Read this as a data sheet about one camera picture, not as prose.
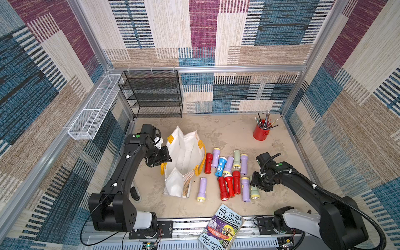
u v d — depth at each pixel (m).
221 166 0.91
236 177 0.87
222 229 0.71
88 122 0.71
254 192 0.81
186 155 0.97
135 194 0.80
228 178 0.87
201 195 0.80
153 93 1.08
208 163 0.92
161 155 0.70
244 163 0.92
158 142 0.70
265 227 0.73
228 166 0.91
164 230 0.73
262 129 0.98
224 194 0.81
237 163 0.91
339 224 0.40
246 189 0.82
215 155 0.95
